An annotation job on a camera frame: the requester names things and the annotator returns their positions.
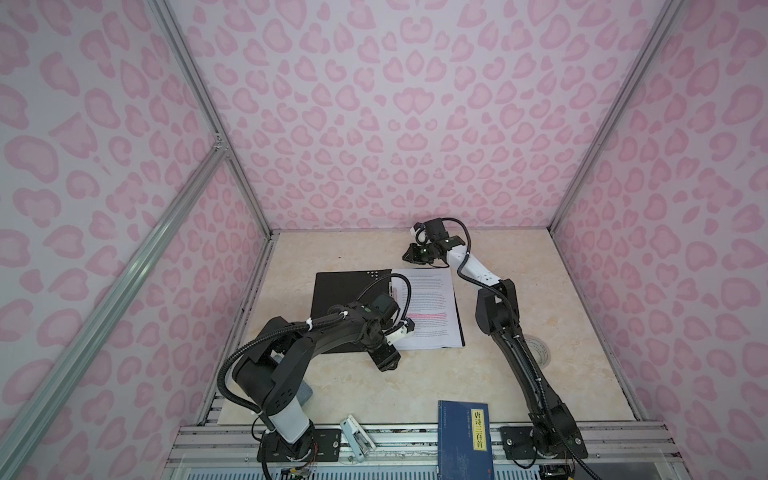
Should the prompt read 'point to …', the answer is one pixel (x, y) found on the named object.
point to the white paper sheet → (432, 304)
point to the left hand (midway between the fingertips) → (388, 355)
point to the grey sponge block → (304, 393)
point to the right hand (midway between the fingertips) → (407, 252)
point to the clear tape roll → (539, 349)
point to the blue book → (464, 449)
